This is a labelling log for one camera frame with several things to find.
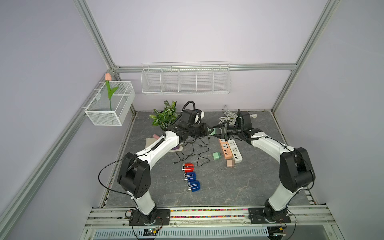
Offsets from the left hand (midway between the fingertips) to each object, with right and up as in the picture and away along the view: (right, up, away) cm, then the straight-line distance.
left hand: (212, 131), depth 81 cm
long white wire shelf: (-14, +35, +18) cm, 42 cm away
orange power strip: (+10, -12, +16) cm, 22 cm away
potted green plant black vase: (-26, +8, +4) cm, 28 cm away
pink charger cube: (+11, -20, +9) cm, 25 cm away
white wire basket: (-62, +11, -1) cm, 63 cm away
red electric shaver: (-14, -22, +8) cm, 28 cm away
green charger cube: (+2, 0, +1) cm, 2 cm away
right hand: (-2, +2, +1) cm, 3 cm away
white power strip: (+16, -16, +13) cm, 26 cm away
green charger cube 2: (+4, -16, +13) cm, 21 cm away
